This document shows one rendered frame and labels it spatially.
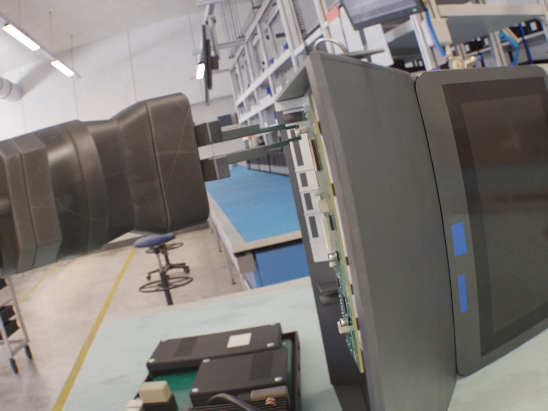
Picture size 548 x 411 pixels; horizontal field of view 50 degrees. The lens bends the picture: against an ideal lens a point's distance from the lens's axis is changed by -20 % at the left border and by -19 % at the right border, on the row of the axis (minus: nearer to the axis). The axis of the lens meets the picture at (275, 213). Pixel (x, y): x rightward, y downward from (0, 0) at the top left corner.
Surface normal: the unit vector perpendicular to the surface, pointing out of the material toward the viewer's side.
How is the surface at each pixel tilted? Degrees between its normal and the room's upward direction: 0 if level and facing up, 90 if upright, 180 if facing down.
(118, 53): 90
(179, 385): 0
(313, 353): 0
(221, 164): 90
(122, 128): 79
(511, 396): 0
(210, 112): 90
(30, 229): 90
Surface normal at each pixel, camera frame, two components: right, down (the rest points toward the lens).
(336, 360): -0.48, 0.19
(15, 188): 0.57, -0.04
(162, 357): -0.21, -0.97
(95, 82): 0.13, 0.07
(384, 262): 0.91, -0.15
